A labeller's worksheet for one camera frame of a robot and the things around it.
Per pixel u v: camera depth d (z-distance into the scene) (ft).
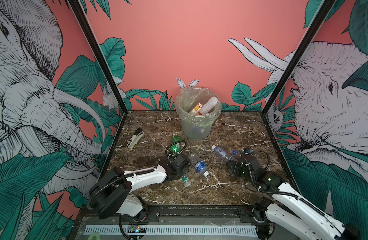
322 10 2.30
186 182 2.66
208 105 2.95
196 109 3.28
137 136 3.33
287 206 1.66
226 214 2.46
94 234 2.26
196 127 3.06
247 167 1.91
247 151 2.33
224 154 3.18
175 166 2.17
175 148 3.04
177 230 2.30
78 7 2.31
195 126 3.06
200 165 2.81
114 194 1.38
